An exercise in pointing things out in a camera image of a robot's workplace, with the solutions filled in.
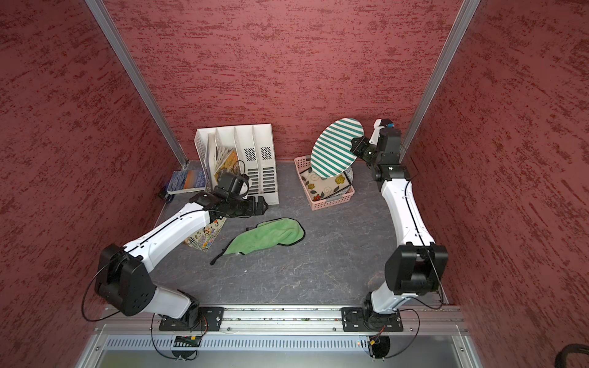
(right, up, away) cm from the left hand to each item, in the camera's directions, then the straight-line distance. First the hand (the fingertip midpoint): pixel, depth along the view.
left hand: (256, 211), depth 84 cm
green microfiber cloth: (+2, -11, +8) cm, 14 cm away
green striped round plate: (+28, +23, +2) cm, 37 cm away
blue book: (-39, +12, +27) cm, 49 cm away
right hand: (+34, +25, -4) cm, 43 cm away
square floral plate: (+26, +8, +21) cm, 35 cm away
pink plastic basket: (+17, +21, +31) cm, 41 cm away
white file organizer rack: (-5, +28, +23) cm, 37 cm away
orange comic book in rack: (-13, +20, +7) cm, 25 cm away
